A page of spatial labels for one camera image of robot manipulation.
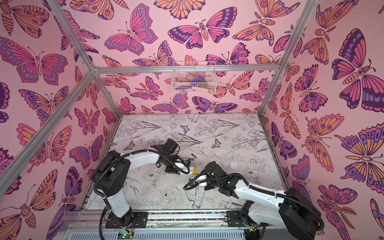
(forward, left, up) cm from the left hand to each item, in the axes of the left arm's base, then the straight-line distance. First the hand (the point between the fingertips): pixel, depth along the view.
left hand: (180, 165), depth 92 cm
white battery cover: (0, -33, -1) cm, 33 cm away
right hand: (-6, -12, +6) cm, 15 cm away
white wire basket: (+40, -10, +32) cm, 52 cm away
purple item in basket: (+44, -12, +32) cm, 56 cm away
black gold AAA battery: (+7, -8, -1) cm, 11 cm away
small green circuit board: (-35, +25, -3) cm, 43 cm away
